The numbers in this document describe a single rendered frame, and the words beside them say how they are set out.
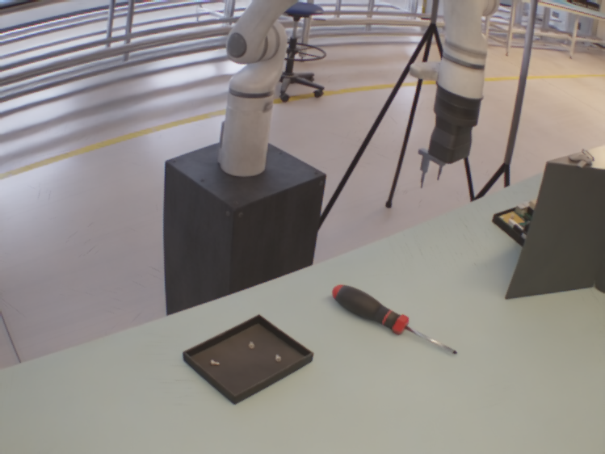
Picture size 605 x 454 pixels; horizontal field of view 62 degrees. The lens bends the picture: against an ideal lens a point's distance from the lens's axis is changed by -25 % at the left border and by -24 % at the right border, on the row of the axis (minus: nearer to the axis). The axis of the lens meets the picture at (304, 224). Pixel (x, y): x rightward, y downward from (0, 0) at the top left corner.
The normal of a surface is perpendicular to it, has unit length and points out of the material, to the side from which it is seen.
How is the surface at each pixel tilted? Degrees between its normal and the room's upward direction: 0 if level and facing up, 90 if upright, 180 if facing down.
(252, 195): 0
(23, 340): 0
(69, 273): 0
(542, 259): 90
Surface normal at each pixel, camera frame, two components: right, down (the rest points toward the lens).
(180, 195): -0.70, 0.30
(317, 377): 0.12, -0.84
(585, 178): 0.19, 0.54
